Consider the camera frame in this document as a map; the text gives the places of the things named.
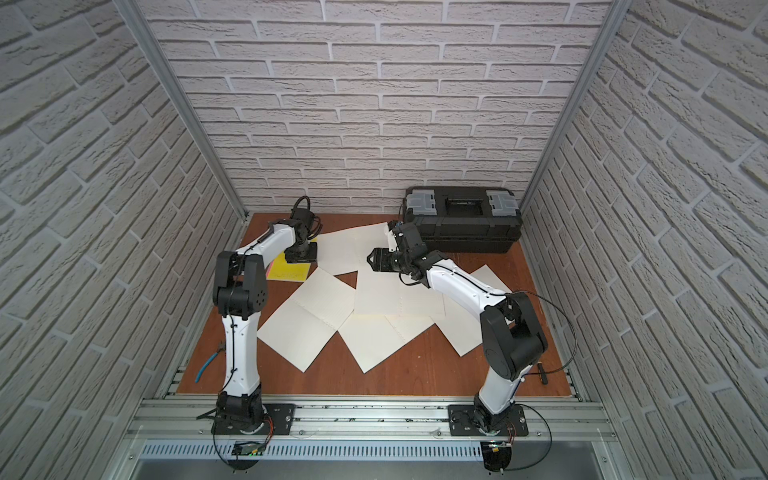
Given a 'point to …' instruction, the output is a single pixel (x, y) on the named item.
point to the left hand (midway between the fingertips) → (310, 253)
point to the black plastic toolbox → (465, 220)
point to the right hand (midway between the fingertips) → (380, 257)
